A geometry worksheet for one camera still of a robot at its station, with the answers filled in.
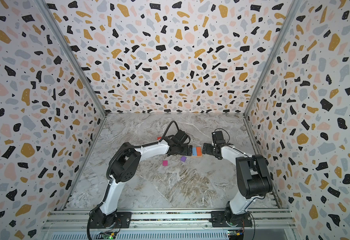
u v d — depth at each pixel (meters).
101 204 0.61
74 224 0.73
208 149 0.89
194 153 0.97
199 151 0.98
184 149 0.89
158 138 1.07
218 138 0.77
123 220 0.74
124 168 0.54
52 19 0.73
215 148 0.73
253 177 0.47
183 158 0.97
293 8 0.72
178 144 0.78
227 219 0.68
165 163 0.95
